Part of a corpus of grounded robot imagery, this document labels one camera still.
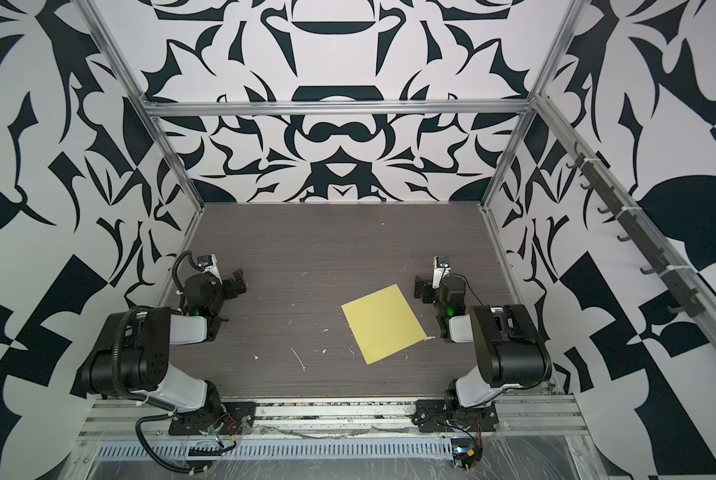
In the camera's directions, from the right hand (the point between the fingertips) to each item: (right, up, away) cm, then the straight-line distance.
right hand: (436, 273), depth 94 cm
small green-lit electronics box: (+1, -39, -23) cm, 46 cm away
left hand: (-65, +2, -1) cm, 65 cm away
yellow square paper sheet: (-17, -15, -2) cm, 23 cm away
